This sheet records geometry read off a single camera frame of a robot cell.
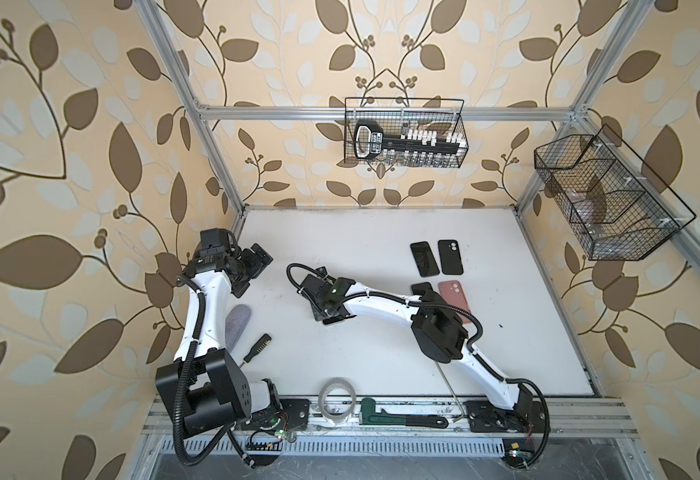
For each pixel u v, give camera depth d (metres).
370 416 0.73
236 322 0.88
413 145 0.83
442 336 0.58
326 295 0.69
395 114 0.91
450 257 1.06
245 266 0.72
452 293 0.98
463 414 0.75
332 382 0.77
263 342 0.85
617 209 0.73
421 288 0.97
